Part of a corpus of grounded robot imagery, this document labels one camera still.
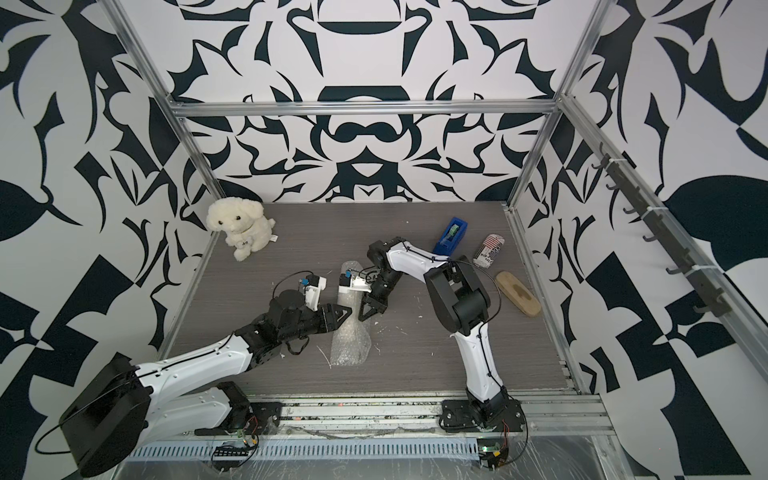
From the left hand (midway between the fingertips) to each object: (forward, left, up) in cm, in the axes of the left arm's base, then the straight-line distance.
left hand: (348, 306), depth 81 cm
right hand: (+2, -4, -8) cm, 9 cm away
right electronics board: (-34, -34, -13) cm, 49 cm away
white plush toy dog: (+28, +33, +5) cm, 43 cm away
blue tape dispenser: (+27, -34, -6) cm, 44 cm away
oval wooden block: (+6, -51, -8) cm, 52 cm away
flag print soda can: (+23, -46, -8) cm, 52 cm away
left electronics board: (-31, +29, -15) cm, 45 cm away
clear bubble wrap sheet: (-8, -1, -7) cm, 10 cm away
